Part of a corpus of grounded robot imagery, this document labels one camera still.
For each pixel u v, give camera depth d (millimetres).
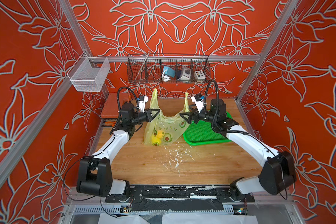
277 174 403
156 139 873
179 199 726
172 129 811
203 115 668
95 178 418
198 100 658
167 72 841
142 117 705
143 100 712
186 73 904
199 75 946
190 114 666
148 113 698
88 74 946
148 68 1009
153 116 747
